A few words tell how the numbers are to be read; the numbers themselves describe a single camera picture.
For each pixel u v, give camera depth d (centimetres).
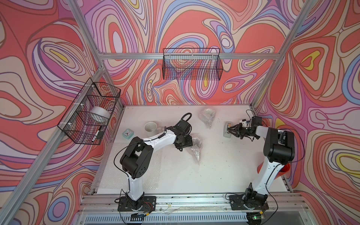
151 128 101
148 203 72
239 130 89
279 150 55
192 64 84
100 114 71
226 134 99
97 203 77
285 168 73
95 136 72
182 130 73
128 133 99
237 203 73
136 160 48
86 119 68
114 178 82
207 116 101
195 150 84
